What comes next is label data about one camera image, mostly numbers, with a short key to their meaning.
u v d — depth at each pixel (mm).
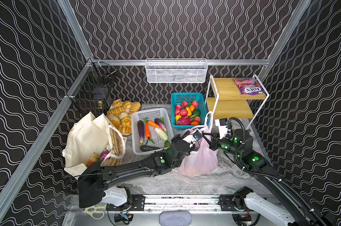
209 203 762
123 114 1096
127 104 1159
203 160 750
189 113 1088
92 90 926
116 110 1122
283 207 490
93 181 403
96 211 720
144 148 908
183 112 1063
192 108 1116
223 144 612
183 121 1002
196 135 592
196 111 1077
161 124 1032
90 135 780
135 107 1147
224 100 1020
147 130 1026
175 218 677
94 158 798
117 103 1169
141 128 1024
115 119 1053
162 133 974
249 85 807
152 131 1032
